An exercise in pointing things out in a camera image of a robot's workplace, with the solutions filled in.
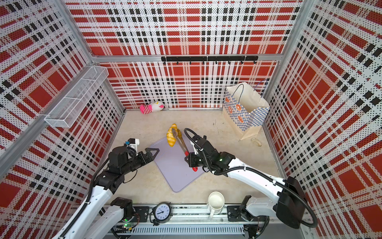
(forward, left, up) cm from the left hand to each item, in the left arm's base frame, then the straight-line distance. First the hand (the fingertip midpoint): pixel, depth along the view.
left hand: (155, 155), depth 76 cm
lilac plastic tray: (+3, -6, -13) cm, 15 cm away
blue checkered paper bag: (+24, -50, +9) cm, 56 cm away
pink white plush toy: (+48, +12, -10) cm, 50 cm away
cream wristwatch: (+18, -63, -16) cm, 67 cm away
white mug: (-19, -32, -18) cm, 41 cm away
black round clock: (-24, -4, -14) cm, 29 cm away
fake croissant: (+12, -7, -1) cm, 13 cm away
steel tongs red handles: (+14, -10, -1) cm, 18 cm away
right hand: (-3, -17, 0) cm, 17 cm away
